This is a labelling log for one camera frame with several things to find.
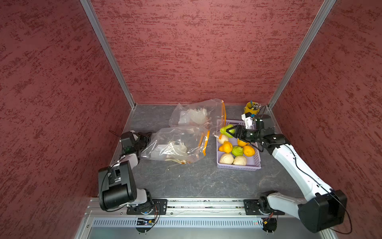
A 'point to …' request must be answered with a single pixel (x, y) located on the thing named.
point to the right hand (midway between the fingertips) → (229, 135)
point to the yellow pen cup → (251, 107)
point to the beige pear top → (222, 138)
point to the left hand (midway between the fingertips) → (153, 133)
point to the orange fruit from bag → (242, 144)
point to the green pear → (237, 151)
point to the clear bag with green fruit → (178, 145)
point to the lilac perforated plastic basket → (253, 163)
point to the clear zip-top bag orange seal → (211, 113)
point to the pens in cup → (255, 105)
